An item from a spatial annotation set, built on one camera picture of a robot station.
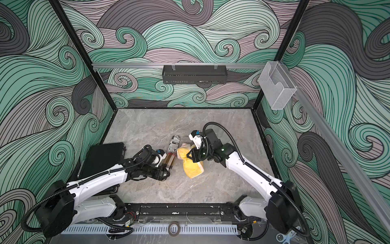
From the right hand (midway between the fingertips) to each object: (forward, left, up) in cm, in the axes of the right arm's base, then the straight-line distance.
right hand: (186, 156), depth 76 cm
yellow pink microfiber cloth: (-7, -3, 0) cm, 7 cm away
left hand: (-4, +12, -10) cm, 16 cm away
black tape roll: (-29, +6, -16) cm, 34 cm away
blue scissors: (-33, -45, -15) cm, 57 cm away
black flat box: (+8, +54, -15) cm, 57 cm away
